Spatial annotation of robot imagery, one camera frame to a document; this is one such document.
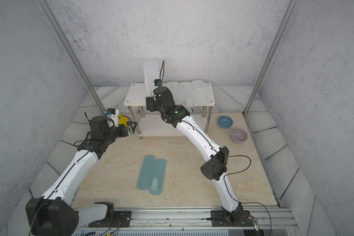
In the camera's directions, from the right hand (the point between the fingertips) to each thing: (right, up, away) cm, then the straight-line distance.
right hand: (152, 97), depth 76 cm
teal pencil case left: (-6, -42, +13) cm, 45 cm away
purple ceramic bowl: (+55, -22, +29) cm, 65 cm away
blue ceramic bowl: (+48, -12, +37) cm, 62 cm away
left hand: (-11, -13, +3) cm, 18 cm away
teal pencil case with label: (+1, -47, +7) cm, 48 cm away
